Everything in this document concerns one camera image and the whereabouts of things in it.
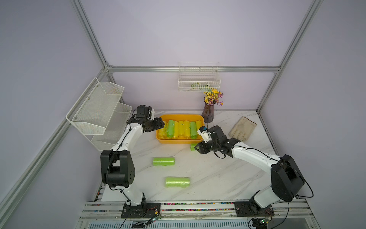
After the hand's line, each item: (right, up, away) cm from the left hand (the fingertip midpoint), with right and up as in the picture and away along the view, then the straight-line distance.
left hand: (159, 126), depth 91 cm
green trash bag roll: (+6, -1, +9) cm, 11 cm away
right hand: (+25, -13, -4) cm, 29 cm away
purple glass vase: (+34, +10, +16) cm, 39 cm away
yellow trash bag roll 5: (+27, +1, +17) cm, 32 cm away
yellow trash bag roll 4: (+18, -3, +13) cm, 22 cm away
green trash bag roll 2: (+4, -22, -2) cm, 23 cm away
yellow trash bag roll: (0, -5, +10) cm, 11 cm away
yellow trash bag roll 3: (+14, -2, +14) cm, 19 cm away
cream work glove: (+62, -3, +17) cm, 64 cm away
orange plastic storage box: (+21, +7, +20) cm, 30 cm away
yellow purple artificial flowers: (+35, +20, +5) cm, 41 cm away
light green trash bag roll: (+13, -31, -12) cm, 35 cm away
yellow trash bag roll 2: (+10, -3, +13) cm, 17 cm away
